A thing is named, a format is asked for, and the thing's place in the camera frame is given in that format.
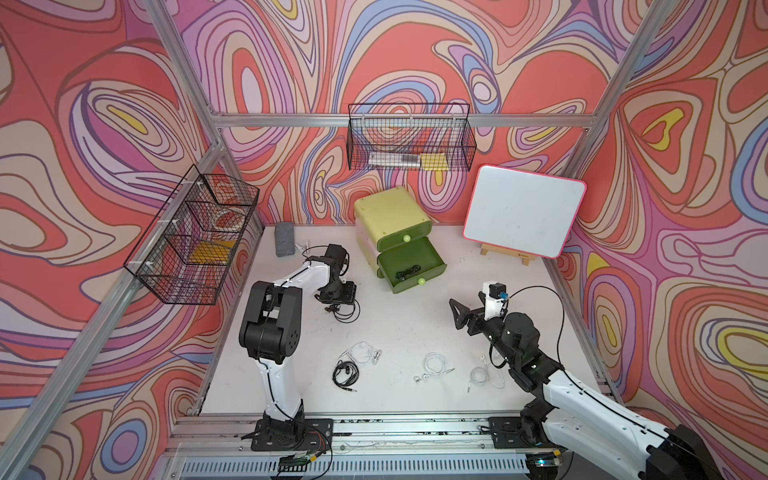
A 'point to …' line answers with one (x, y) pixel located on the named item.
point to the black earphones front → (345, 374)
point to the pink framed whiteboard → (522, 213)
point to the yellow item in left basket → (212, 252)
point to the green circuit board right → (541, 459)
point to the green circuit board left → (294, 463)
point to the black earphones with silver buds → (401, 275)
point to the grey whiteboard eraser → (284, 235)
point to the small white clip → (303, 248)
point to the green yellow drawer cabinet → (394, 234)
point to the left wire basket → (186, 254)
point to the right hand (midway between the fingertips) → (466, 304)
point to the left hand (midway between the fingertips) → (347, 300)
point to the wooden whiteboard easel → (524, 256)
